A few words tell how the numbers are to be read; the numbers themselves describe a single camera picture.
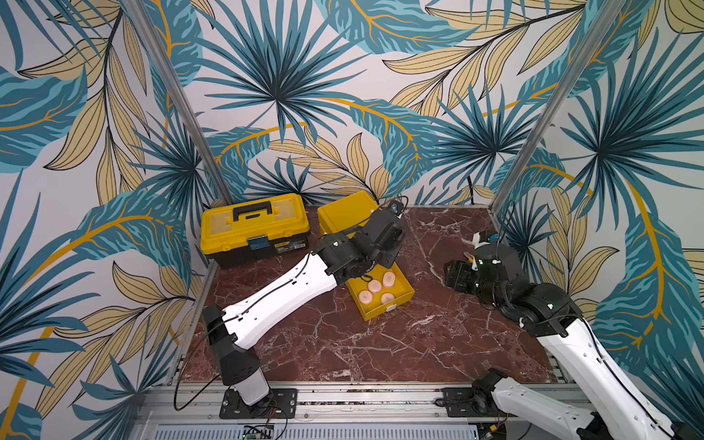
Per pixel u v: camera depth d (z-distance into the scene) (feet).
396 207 1.88
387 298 3.01
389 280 3.11
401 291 3.06
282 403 2.45
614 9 2.22
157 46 2.41
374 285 3.11
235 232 2.95
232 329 1.33
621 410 1.23
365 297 3.01
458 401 2.39
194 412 2.44
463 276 1.93
